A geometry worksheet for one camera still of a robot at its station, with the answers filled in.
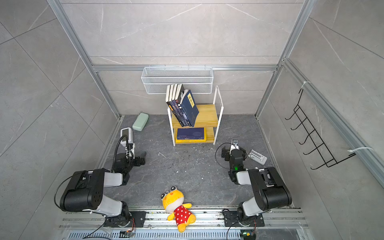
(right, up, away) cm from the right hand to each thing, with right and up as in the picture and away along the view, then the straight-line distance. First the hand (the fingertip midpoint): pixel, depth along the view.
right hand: (232, 145), depth 94 cm
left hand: (-61, -2, 0) cm, 61 cm away
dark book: (-32, +23, -18) cm, 43 cm away
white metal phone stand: (+17, -8, +1) cm, 18 cm away
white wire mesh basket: (-22, +44, +5) cm, 49 cm away
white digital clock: (-72, +9, +10) cm, 73 cm away
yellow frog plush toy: (-35, -25, -21) cm, 48 cm away
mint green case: (-66, +15, +17) cm, 70 cm away
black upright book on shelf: (-34, +13, -8) cm, 37 cm away
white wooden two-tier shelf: (-16, +18, -3) cm, 24 cm away
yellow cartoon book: (-27, +2, +5) cm, 27 cm away
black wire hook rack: (+30, +4, -31) cm, 43 cm away
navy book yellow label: (-27, +8, +4) cm, 29 cm away
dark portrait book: (-35, +22, -19) cm, 45 cm away
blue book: (-27, +24, -9) cm, 37 cm away
